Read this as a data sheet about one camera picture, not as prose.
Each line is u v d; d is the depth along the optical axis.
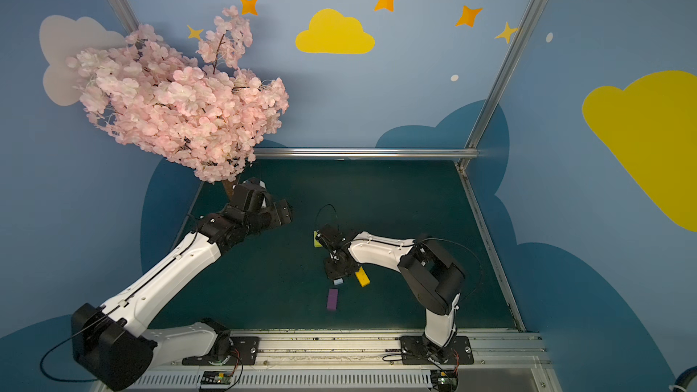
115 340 0.37
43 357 0.37
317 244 0.95
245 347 0.75
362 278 0.88
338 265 0.78
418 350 0.75
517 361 0.73
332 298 0.83
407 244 0.52
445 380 0.73
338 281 0.85
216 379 0.72
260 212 0.63
